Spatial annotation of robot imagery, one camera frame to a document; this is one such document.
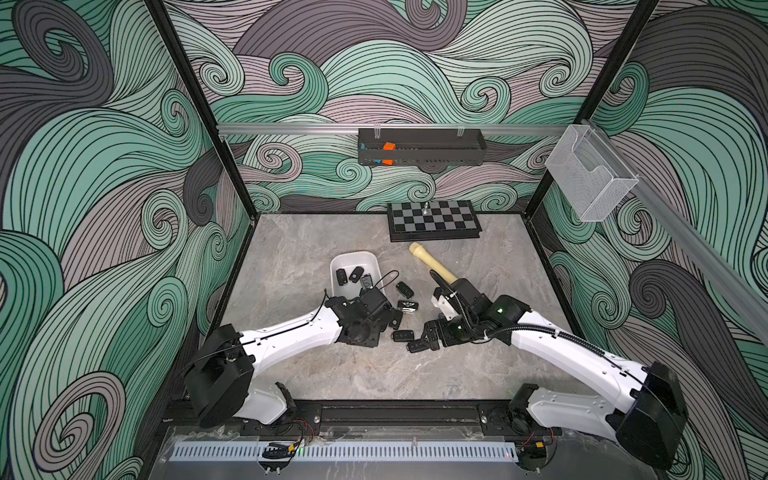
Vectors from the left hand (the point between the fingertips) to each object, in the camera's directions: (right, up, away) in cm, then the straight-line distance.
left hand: (371, 334), depth 81 cm
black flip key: (-6, +14, +19) cm, 25 cm away
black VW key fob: (-11, +14, +19) cm, 26 cm away
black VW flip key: (+7, +2, +8) cm, 11 cm away
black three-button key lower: (+13, -4, +3) cm, 14 cm away
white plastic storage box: (-9, +16, +20) cm, 27 cm away
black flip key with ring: (+10, +11, +17) cm, 22 cm away
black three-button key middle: (+9, -2, +6) cm, 11 cm away
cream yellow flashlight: (+16, +22, +23) cm, 36 cm away
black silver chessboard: (+24, +34, +33) cm, 53 cm away
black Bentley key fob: (+11, +5, +11) cm, 17 cm away
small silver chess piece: (+21, +39, +34) cm, 56 cm away
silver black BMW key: (-2, +12, +17) cm, 21 cm away
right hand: (+18, +1, -4) cm, 19 cm away
